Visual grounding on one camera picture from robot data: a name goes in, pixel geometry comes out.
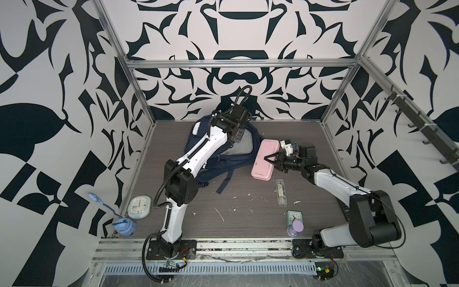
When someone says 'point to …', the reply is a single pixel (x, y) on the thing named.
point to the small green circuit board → (324, 271)
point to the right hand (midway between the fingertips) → (265, 157)
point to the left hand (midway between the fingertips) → (231, 128)
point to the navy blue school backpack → (222, 164)
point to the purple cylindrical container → (297, 226)
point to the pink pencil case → (262, 169)
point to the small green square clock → (293, 215)
